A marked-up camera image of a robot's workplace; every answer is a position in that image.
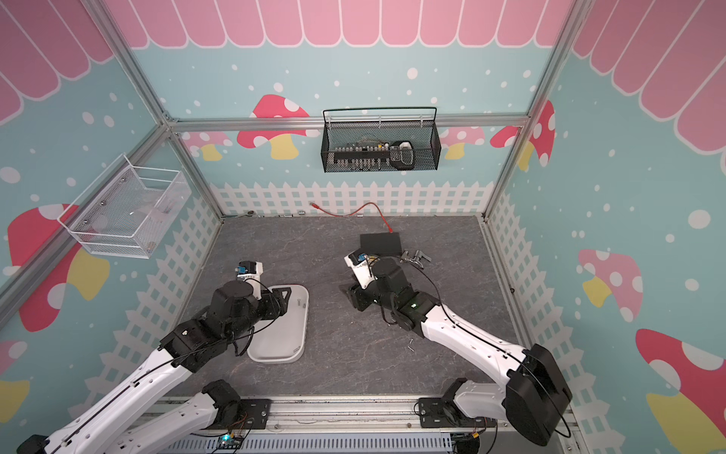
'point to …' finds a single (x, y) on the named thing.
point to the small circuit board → (230, 442)
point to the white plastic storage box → (282, 340)
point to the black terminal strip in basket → (363, 157)
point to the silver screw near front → (409, 346)
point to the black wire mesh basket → (413, 147)
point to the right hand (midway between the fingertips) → (348, 281)
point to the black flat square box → (381, 244)
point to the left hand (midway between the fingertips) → (281, 295)
